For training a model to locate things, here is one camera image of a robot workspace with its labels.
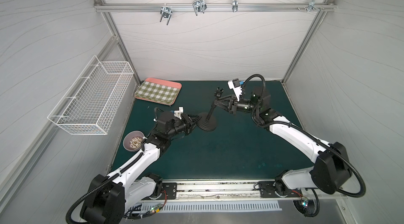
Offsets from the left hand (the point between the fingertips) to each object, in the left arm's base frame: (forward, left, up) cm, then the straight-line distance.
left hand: (202, 118), depth 74 cm
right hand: (+3, -5, +9) cm, 11 cm away
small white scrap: (+22, +39, -22) cm, 50 cm away
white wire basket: (+1, +50, +8) cm, 51 cm away
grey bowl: (-4, +40, -18) cm, 44 cm away
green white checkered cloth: (+36, +34, -22) cm, 54 cm away
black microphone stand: (-2, 0, -1) cm, 2 cm away
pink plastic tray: (+36, +33, -22) cm, 54 cm away
